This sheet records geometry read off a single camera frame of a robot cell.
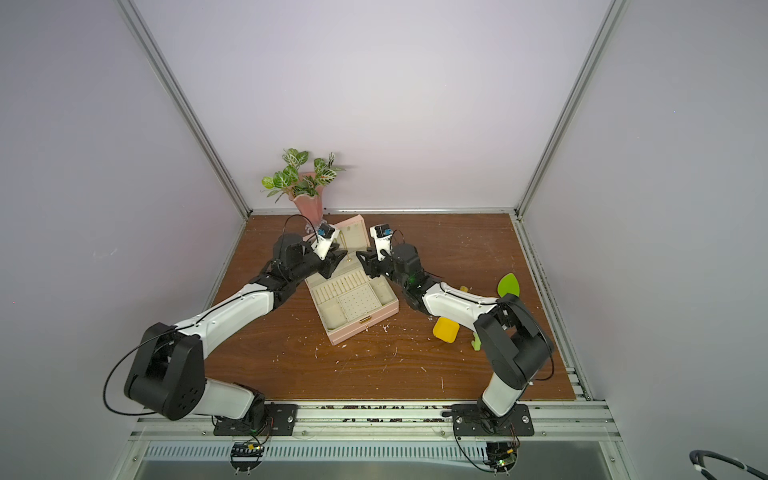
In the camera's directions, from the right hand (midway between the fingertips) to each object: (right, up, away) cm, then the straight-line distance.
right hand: (369, 242), depth 83 cm
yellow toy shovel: (+24, -27, +4) cm, 36 cm away
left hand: (-8, -1, +2) cm, 8 cm away
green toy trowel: (+46, -15, +14) cm, 50 cm away
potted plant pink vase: (-23, +19, +16) cm, 34 cm away
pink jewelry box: (-6, -17, +4) cm, 19 cm away
